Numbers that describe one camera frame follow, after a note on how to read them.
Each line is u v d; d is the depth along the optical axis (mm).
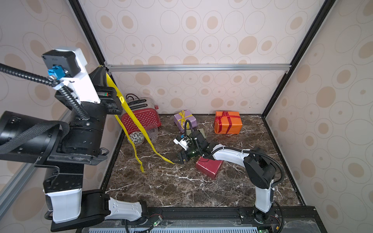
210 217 744
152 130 1054
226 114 1060
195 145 712
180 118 1070
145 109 1000
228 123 1001
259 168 498
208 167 833
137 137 1029
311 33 762
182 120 1060
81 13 694
